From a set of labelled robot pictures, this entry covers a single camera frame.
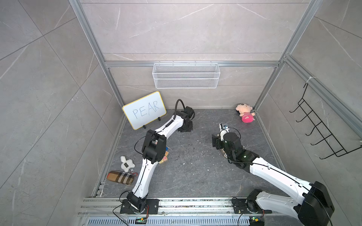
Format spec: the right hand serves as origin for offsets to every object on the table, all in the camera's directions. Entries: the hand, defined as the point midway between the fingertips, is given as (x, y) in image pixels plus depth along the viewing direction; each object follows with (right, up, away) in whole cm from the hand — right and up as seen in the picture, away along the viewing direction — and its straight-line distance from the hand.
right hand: (220, 133), depth 81 cm
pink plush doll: (+28, +11, +26) cm, 40 cm away
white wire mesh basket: (-20, +40, +20) cm, 49 cm away
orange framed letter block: (-33, -15, +12) cm, 38 cm away
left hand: (-17, +3, +19) cm, 26 cm away
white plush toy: (-57, -20, +5) cm, 60 cm away
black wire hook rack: (+45, -4, -21) cm, 50 cm away
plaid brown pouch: (-59, -25, 0) cm, 64 cm away
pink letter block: (-34, -17, +10) cm, 39 cm away
